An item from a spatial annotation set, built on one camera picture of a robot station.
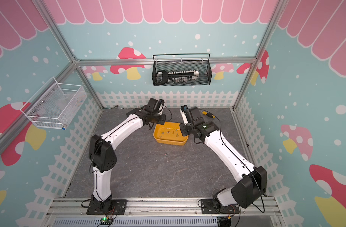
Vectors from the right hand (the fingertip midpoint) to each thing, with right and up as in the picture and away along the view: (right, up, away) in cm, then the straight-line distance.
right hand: (184, 125), depth 80 cm
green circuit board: (-41, -49, -7) cm, 65 cm away
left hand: (-13, +3, +12) cm, 18 cm away
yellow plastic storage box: (-10, -7, +24) cm, 27 cm away
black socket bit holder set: (-13, +31, +10) cm, 35 cm away
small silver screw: (-11, -20, +13) cm, 26 cm away
